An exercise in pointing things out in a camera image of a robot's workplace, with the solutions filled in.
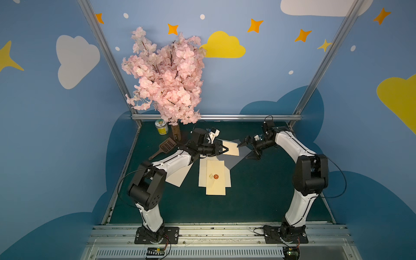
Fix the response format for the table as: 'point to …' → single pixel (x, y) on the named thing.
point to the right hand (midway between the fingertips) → (243, 150)
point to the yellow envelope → (215, 177)
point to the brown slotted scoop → (166, 147)
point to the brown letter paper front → (233, 148)
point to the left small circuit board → (155, 251)
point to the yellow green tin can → (162, 127)
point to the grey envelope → (232, 161)
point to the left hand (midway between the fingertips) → (229, 147)
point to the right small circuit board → (291, 253)
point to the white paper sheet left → (177, 177)
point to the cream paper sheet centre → (202, 171)
